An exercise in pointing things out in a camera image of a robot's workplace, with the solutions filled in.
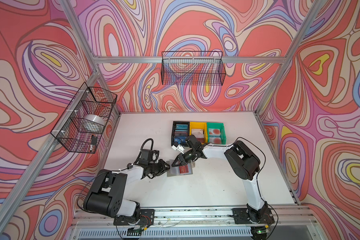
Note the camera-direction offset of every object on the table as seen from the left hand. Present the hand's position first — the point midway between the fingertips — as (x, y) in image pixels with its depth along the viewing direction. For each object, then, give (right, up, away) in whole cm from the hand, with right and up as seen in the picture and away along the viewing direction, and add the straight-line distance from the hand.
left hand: (171, 167), depth 89 cm
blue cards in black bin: (+5, +19, +16) cm, 26 cm away
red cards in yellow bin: (+19, +19, +16) cm, 31 cm away
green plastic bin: (+32, +25, +16) cm, 43 cm away
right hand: (+2, 0, 0) cm, 2 cm away
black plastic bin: (+1, +23, +14) cm, 27 cm away
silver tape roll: (-37, +29, -15) cm, 49 cm away
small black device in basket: (-37, +18, -16) cm, 44 cm away
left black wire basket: (-44, +24, -15) cm, 53 cm away
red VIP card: (+8, -1, 0) cm, 8 cm away
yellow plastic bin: (+19, +25, +16) cm, 35 cm away
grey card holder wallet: (+2, -2, -1) cm, 3 cm away
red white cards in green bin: (+30, +18, +16) cm, 38 cm away
